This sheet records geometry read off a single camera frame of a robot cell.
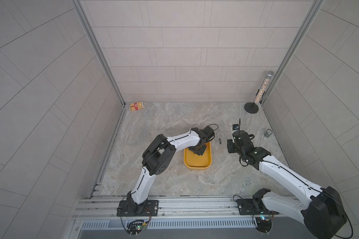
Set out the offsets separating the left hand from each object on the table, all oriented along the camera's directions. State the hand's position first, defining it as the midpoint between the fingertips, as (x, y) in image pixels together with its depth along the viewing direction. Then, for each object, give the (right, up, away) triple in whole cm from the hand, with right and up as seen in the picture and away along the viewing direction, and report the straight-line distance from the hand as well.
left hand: (199, 150), depth 94 cm
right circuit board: (+28, -28, -25) cm, 47 cm away
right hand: (+17, +8, -9) cm, 21 cm away
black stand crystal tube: (+43, +28, +20) cm, 55 cm away
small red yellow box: (-46, +29, +18) cm, 57 cm away
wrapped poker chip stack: (+45, +11, +1) cm, 46 cm away
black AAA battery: (+14, +7, +2) cm, 16 cm away
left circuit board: (-31, -29, -25) cm, 50 cm away
